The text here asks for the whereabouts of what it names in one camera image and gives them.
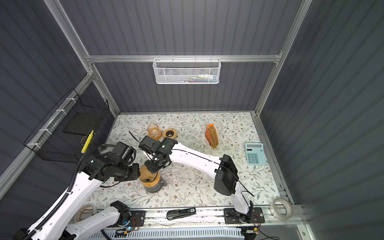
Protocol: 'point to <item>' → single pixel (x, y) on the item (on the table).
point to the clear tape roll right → (281, 208)
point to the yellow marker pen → (87, 142)
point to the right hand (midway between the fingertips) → (152, 169)
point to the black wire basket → (62, 135)
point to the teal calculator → (255, 155)
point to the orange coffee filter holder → (211, 135)
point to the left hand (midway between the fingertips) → (139, 174)
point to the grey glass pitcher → (156, 187)
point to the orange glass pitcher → (154, 132)
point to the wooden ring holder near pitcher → (170, 133)
